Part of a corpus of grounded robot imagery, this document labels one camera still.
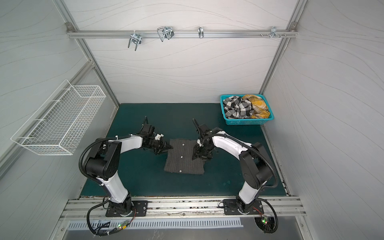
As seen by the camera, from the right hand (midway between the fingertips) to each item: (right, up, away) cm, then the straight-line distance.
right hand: (198, 155), depth 85 cm
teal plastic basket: (+23, +19, +18) cm, 35 cm away
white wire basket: (-65, +19, -17) cm, 70 cm away
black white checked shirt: (+28, +30, +23) cm, 47 cm away
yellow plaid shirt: (+45, +27, +18) cm, 55 cm away
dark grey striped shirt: (-11, -3, +2) cm, 12 cm away
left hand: (-15, +4, +6) cm, 16 cm away
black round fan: (+34, -31, -13) cm, 48 cm away
